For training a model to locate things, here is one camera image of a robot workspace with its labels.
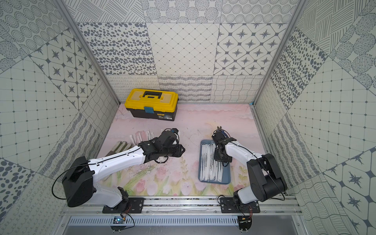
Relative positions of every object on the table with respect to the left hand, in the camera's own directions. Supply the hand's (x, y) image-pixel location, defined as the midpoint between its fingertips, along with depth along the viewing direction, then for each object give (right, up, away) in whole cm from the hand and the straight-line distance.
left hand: (184, 147), depth 80 cm
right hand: (+23, -10, +8) cm, 26 cm away
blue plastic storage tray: (+15, -15, +5) cm, 22 cm away
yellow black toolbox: (-21, +26, +18) cm, 38 cm away
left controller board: (-33, -35, -9) cm, 49 cm away
